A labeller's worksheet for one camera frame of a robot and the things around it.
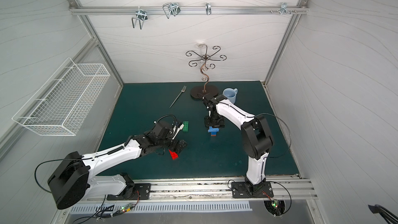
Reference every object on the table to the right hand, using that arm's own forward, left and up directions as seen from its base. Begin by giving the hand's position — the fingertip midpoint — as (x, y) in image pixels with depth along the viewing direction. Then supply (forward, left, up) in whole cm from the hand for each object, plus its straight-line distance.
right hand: (212, 126), depth 89 cm
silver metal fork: (+32, +23, -5) cm, 40 cm away
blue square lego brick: (-3, -1, -4) cm, 4 cm away
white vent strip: (-39, +23, -6) cm, 46 cm away
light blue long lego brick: (-3, +1, +2) cm, 4 cm away
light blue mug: (+30, -13, -4) cm, 33 cm away
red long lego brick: (-16, +21, -5) cm, 27 cm away
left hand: (-10, +17, +1) cm, 20 cm away
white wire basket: (-6, +69, +26) cm, 74 cm away
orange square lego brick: (-3, -1, -5) cm, 6 cm away
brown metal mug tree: (+31, +5, +23) cm, 39 cm away
